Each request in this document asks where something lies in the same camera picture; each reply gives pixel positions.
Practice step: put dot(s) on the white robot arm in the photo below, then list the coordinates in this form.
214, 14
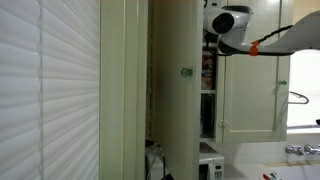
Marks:
233, 23

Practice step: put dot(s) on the cream cupboard door green knob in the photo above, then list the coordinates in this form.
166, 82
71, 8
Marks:
176, 100

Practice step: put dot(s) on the cream cupboard shelf unit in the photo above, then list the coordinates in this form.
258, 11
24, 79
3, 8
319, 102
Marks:
208, 110

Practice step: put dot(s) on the cream cupboard door white latch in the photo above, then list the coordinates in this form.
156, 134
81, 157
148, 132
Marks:
253, 100

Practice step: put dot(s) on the green glass door knob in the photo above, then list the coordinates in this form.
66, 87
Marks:
282, 82
186, 72

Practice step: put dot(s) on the red white food box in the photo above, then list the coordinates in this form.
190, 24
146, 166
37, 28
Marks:
208, 71

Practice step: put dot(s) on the white microwave oven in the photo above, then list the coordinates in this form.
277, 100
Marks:
211, 166

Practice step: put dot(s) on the white window blind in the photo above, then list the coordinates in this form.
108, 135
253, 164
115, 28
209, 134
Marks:
50, 90

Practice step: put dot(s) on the red green small items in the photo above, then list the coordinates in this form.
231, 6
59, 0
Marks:
271, 176

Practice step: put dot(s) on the cream window frame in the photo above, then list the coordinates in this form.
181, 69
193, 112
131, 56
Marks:
123, 90

